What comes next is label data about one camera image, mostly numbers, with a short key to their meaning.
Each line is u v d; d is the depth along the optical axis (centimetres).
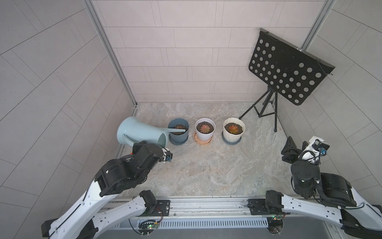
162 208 71
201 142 94
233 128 91
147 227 66
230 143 93
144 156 41
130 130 65
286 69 73
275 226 69
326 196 40
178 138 89
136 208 57
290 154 51
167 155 55
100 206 38
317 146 44
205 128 91
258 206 71
